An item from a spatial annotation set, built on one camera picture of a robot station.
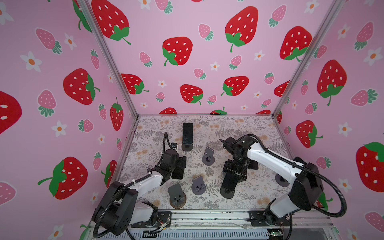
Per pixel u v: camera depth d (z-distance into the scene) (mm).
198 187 798
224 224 731
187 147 1037
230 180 717
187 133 961
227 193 817
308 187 426
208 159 910
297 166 451
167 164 680
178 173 897
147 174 571
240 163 650
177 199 747
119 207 419
